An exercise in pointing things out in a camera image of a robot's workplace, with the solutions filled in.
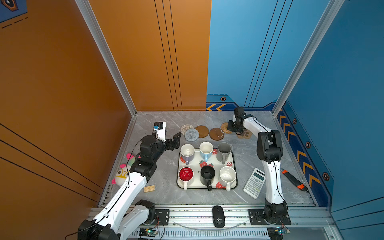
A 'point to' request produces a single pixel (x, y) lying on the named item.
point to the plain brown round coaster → (203, 131)
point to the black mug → (207, 174)
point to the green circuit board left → (148, 232)
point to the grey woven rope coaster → (191, 134)
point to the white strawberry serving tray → (198, 162)
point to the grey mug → (224, 149)
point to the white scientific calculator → (255, 183)
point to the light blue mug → (206, 149)
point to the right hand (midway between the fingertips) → (228, 128)
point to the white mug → (227, 175)
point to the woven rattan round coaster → (224, 126)
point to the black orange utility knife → (300, 185)
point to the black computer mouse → (218, 216)
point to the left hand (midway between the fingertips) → (174, 131)
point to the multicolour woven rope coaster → (184, 128)
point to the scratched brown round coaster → (216, 134)
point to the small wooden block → (149, 188)
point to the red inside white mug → (186, 175)
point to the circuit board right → (281, 230)
